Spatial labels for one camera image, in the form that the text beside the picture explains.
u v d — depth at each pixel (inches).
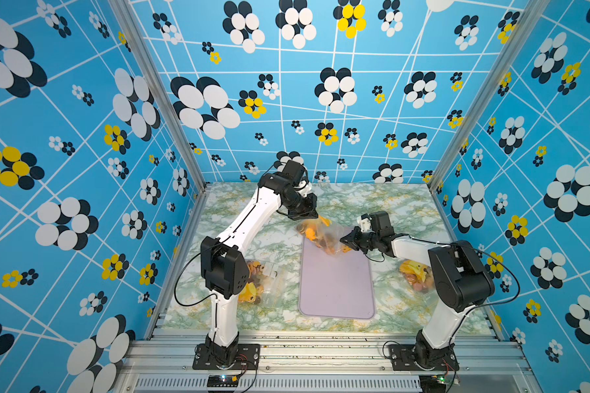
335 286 35.2
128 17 27.4
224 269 19.5
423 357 25.8
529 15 27.0
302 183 28.4
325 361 29.1
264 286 34.9
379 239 30.1
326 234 38.2
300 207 28.5
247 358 28.8
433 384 27.2
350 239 33.4
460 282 19.3
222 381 28.4
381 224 30.4
